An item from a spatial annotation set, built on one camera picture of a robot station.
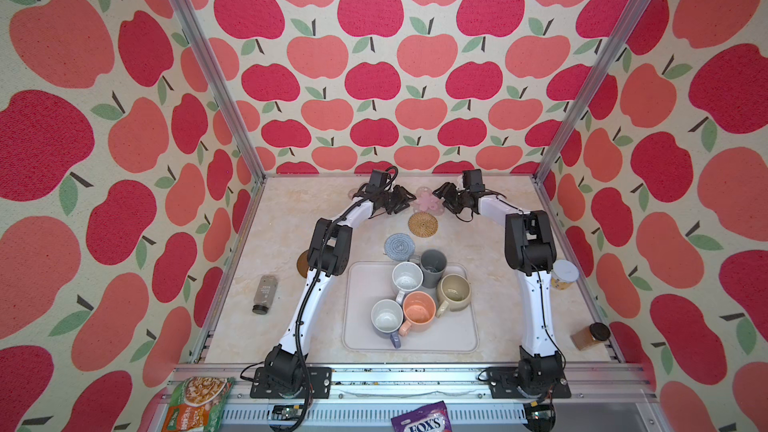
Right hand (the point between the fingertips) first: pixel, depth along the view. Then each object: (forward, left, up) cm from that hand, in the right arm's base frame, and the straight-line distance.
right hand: (441, 195), depth 111 cm
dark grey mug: (-31, +3, +3) cm, 31 cm away
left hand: (-5, +8, 0) cm, 9 cm away
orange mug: (-45, +7, -1) cm, 45 cm away
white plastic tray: (-37, +23, -3) cm, 43 cm away
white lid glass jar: (-29, -36, 0) cm, 47 cm away
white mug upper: (-34, +11, -2) cm, 36 cm away
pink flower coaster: (-2, +5, -2) cm, 6 cm away
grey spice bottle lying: (-45, +52, +1) cm, 69 cm away
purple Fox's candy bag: (-69, +4, -2) cm, 69 cm away
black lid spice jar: (-48, -37, +6) cm, 60 cm away
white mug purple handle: (-47, +16, -2) cm, 49 cm away
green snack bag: (-72, +59, -1) cm, 93 cm away
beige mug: (-37, -4, -2) cm, 37 cm away
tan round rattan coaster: (-12, +6, -3) cm, 14 cm away
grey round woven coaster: (-22, +14, -4) cm, 26 cm away
